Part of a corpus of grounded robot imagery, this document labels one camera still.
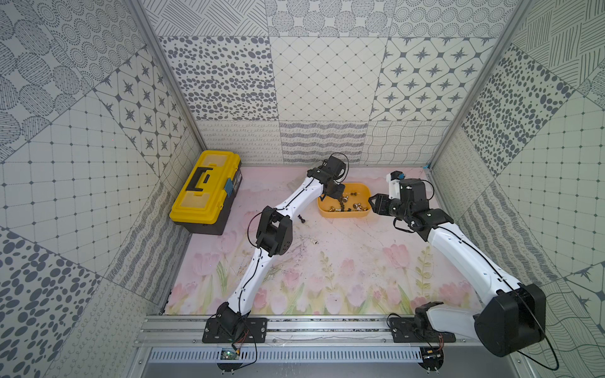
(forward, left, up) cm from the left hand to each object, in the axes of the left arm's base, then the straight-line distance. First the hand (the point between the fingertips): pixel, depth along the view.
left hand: (337, 187), depth 100 cm
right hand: (-15, -12, +10) cm, 22 cm away
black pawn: (-11, +15, -10) cm, 21 cm away
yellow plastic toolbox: (-15, +52, +8) cm, 54 cm away
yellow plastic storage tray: (+1, -9, -10) cm, 14 cm away
